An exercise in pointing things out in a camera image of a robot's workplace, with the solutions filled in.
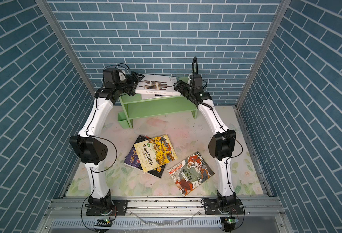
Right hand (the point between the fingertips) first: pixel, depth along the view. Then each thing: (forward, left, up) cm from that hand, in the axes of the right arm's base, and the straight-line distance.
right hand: (178, 87), depth 89 cm
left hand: (-5, +17, +7) cm, 19 cm away
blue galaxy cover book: (-7, +18, -2) cm, 20 cm away
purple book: (-37, +25, -28) cm, 52 cm away
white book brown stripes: (-2, +13, +2) cm, 14 cm away
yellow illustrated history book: (-31, +12, -28) cm, 43 cm away
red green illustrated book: (-41, -11, -31) cm, 52 cm away
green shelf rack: (-7, +30, -12) cm, 34 cm away
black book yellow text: (-42, +9, -30) cm, 53 cm away
